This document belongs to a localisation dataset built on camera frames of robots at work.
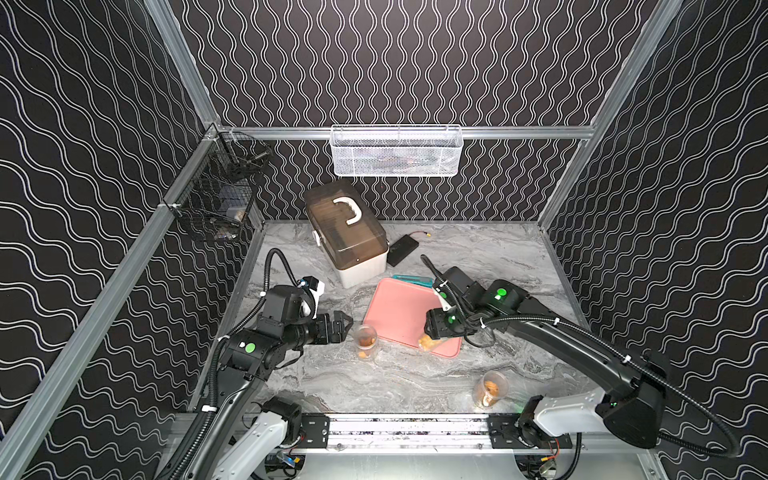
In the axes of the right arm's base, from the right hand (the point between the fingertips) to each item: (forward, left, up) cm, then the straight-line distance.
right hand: (434, 327), depth 75 cm
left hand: (-1, +23, +6) cm, 24 cm away
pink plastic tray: (+14, +9, -18) cm, 24 cm away
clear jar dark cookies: (+1, +18, -10) cm, 21 cm away
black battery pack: (+38, +8, -14) cm, 41 cm away
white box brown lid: (+38, +26, -4) cm, 47 cm away
